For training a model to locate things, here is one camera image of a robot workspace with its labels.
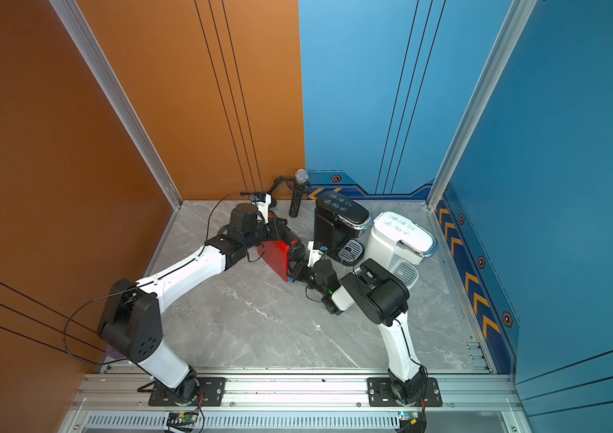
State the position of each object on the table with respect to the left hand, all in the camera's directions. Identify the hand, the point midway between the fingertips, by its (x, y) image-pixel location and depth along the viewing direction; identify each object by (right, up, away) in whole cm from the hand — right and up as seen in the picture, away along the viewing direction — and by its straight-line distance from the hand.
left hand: (286, 219), depth 86 cm
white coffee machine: (+35, -8, -6) cm, 36 cm away
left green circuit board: (-27, -55, -14) cm, 63 cm away
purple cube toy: (-50, -39, -9) cm, 64 cm away
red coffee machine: (-3, -11, -4) cm, 12 cm away
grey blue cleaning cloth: (+1, -21, +5) cm, 21 cm away
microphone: (+2, +12, +17) cm, 21 cm away
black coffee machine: (+17, -2, 0) cm, 17 cm away
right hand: (-1, -15, +7) cm, 16 cm away
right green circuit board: (+35, -53, -17) cm, 66 cm away
